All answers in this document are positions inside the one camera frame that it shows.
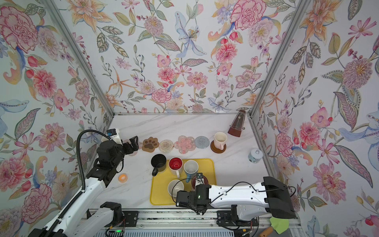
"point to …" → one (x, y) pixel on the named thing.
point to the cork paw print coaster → (149, 144)
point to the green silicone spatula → (280, 225)
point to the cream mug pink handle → (219, 138)
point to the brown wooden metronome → (236, 127)
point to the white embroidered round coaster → (166, 146)
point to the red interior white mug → (175, 165)
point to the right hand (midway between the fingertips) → (195, 200)
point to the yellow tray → (159, 193)
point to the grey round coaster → (202, 142)
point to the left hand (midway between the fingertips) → (133, 138)
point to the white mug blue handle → (191, 168)
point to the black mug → (159, 163)
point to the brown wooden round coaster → (215, 150)
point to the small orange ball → (122, 177)
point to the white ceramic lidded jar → (255, 156)
